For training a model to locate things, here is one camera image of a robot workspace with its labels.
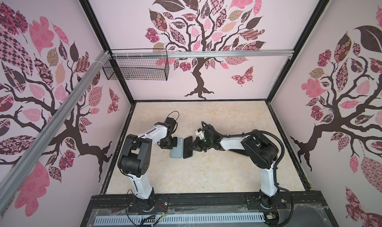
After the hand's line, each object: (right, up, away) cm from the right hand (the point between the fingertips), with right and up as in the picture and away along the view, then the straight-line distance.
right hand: (188, 146), depth 90 cm
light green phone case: (-7, -4, 0) cm, 8 cm away
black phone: (0, -4, 0) cm, 4 cm away
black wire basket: (-34, +53, +4) cm, 63 cm away
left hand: (-11, -2, +2) cm, 11 cm away
